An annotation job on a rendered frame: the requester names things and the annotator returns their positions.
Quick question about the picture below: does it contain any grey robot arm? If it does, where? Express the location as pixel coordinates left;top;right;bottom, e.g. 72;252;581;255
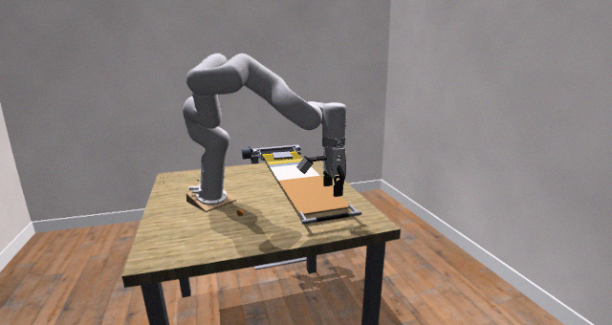
183;54;346;205

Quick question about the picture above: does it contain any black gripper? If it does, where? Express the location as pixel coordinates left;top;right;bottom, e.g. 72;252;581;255
322;145;346;197

